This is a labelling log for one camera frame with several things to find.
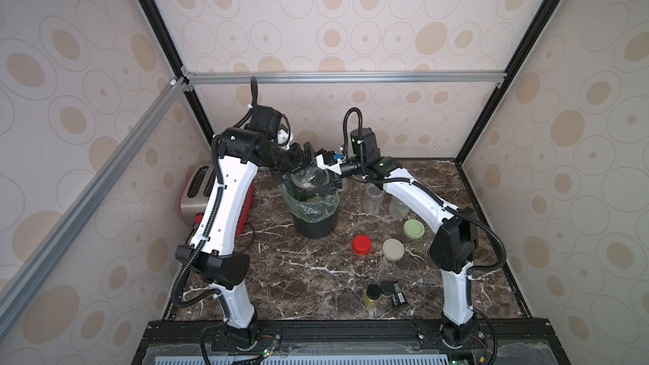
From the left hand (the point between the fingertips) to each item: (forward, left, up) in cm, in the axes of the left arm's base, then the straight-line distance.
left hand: (319, 165), depth 68 cm
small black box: (-24, -25, -34) cm, 49 cm away
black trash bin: (0, +1, -36) cm, 36 cm away
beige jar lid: (-8, -26, -35) cm, 44 cm away
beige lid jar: (-3, +2, -1) cm, 4 cm away
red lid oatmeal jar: (+15, -21, -36) cm, 44 cm away
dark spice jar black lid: (-25, -20, -26) cm, 42 cm away
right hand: (+4, +1, -6) cm, 8 cm away
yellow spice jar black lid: (-26, -15, -27) cm, 41 cm away
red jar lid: (-7, -15, -34) cm, 38 cm away
